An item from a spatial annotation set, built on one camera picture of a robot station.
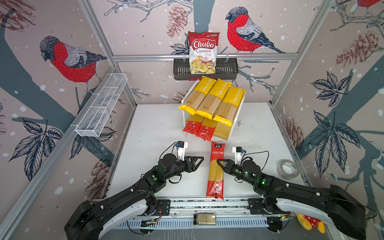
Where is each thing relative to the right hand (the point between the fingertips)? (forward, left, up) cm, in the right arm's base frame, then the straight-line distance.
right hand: (215, 164), depth 76 cm
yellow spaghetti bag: (+24, +11, +24) cm, 36 cm away
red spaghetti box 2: (+18, +4, +7) cm, 20 cm away
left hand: (-1, +7, +7) cm, 10 cm away
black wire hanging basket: (+55, -8, +23) cm, 60 cm away
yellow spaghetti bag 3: (+19, -6, +23) cm, 31 cm away
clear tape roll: (+2, -38, -11) cm, 40 cm away
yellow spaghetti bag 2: (+24, +1, +24) cm, 34 cm away
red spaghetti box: (-11, 0, -3) cm, 11 cm away
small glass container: (-23, +5, -8) cm, 25 cm away
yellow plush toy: (-22, -41, -7) cm, 47 cm away
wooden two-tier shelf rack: (+23, +17, +13) cm, 32 cm away
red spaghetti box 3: (+20, +12, +7) cm, 25 cm away
